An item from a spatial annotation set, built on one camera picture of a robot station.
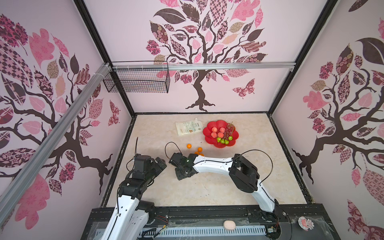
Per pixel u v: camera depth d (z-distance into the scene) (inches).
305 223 26.9
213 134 40.7
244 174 20.7
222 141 39.5
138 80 48.0
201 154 38.1
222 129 41.6
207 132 41.6
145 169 23.2
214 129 41.9
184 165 25.8
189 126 43.5
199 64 36.5
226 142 39.5
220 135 40.7
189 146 39.4
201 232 27.4
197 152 37.7
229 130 40.7
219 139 39.8
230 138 39.6
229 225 27.5
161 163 27.5
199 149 38.4
